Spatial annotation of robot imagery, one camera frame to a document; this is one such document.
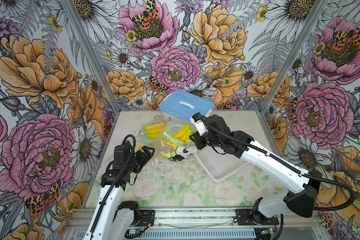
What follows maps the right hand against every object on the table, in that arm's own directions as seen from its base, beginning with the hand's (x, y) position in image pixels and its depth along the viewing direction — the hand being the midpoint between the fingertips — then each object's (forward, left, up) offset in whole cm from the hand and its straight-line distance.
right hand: (192, 139), depth 72 cm
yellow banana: (+5, +4, -2) cm, 7 cm away
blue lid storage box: (+35, +4, -9) cm, 36 cm away
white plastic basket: (-1, -16, -26) cm, 31 cm away
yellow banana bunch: (+24, +24, -22) cm, 40 cm away
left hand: (-4, +21, -10) cm, 24 cm away
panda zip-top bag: (-1, +8, -1) cm, 8 cm away
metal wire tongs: (+38, +25, -25) cm, 52 cm away
